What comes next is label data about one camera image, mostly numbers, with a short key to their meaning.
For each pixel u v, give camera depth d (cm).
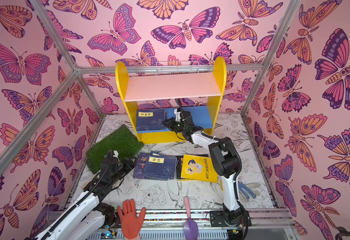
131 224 73
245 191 81
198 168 88
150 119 95
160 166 87
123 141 103
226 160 54
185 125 76
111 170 63
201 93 76
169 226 73
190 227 70
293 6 69
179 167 90
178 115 88
